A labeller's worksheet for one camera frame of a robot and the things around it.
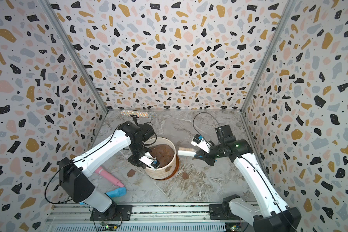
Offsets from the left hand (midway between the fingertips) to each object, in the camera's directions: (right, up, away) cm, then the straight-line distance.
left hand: (146, 161), depth 76 cm
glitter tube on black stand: (0, +25, +12) cm, 28 cm away
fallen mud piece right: (+21, -12, +12) cm, 26 cm away
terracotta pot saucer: (+16, -7, +12) cm, 21 cm away
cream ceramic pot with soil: (+8, +4, +10) cm, 13 cm away
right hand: (+27, +5, -4) cm, 27 cm away
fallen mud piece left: (-12, -10, +12) cm, 20 cm away
